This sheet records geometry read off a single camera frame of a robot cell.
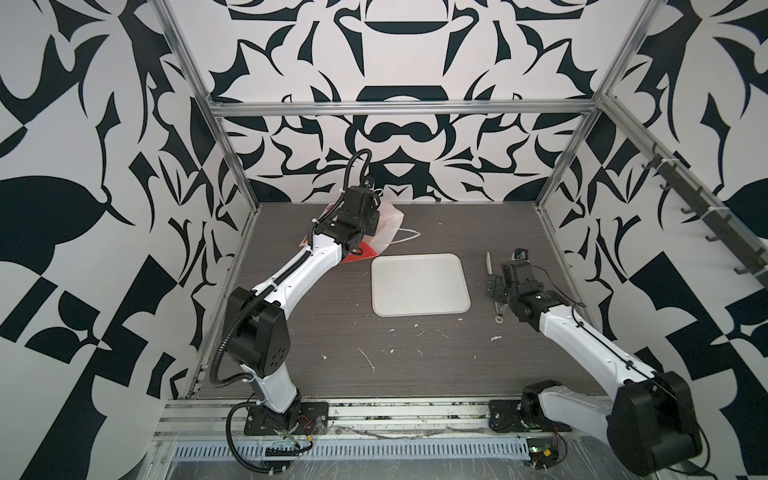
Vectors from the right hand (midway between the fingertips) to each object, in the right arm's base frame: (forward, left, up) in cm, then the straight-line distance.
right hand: (511, 281), depth 86 cm
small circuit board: (-39, 0, -12) cm, 41 cm away
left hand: (+16, +41, +16) cm, 47 cm away
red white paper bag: (+23, +34, +1) cm, 41 cm away
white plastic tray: (+5, +28, -10) cm, 30 cm away
